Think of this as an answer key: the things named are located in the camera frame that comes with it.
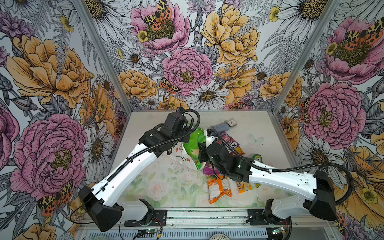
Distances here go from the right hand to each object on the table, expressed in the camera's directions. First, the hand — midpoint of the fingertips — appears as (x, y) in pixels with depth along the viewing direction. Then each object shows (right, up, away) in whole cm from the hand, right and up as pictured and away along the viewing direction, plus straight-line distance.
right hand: (200, 148), depth 73 cm
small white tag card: (+25, +13, +39) cm, 48 cm away
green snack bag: (-2, +6, +2) cm, 6 cm away
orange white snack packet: (+10, -21, +8) cm, 25 cm away
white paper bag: (-10, -3, +3) cm, 11 cm away
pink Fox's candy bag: (+23, -1, +26) cm, 35 cm away
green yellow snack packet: (+35, -8, +19) cm, 40 cm away
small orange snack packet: (+23, -22, +10) cm, 34 cm away
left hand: (-8, +7, 0) cm, 10 cm away
